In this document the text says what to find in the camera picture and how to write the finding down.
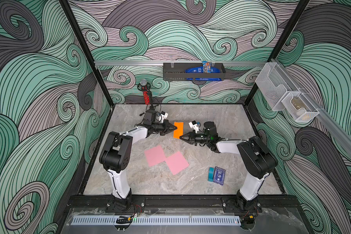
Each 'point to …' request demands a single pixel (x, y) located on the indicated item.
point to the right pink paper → (177, 163)
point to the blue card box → (219, 175)
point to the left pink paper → (155, 155)
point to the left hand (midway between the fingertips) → (176, 126)
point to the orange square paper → (179, 131)
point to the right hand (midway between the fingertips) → (180, 137)
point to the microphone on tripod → (145, 86)
